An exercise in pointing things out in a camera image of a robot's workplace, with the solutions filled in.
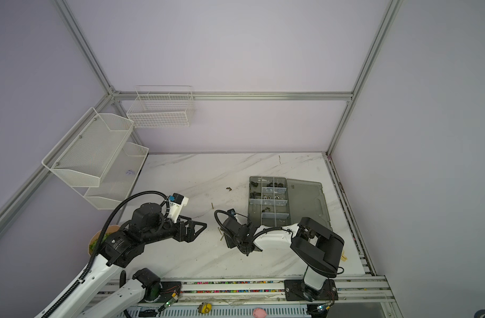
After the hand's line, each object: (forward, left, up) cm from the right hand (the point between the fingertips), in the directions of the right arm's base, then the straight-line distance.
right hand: (230, 235), depth 87 cm
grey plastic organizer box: (+17, -25, 0) cm, 30 cm away
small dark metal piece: (+26, +3, 0) cm, 26 cm away
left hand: (-5, +10, +20) cm, 23 cm away
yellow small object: (-27, +7, +2) cm, 28 cm away
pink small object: (-28, -13, 0) cm, 31 cm away
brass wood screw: (+15, +11, -1) cm, 18 cm away
